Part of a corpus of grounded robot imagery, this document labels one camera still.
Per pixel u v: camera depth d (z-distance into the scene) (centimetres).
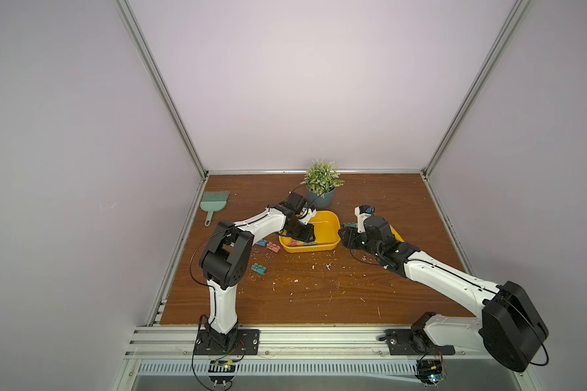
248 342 73
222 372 71
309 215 88
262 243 94
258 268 87
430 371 69
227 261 51
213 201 110
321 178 95
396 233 97
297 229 82
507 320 40
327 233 97
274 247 93
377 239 62
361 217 76
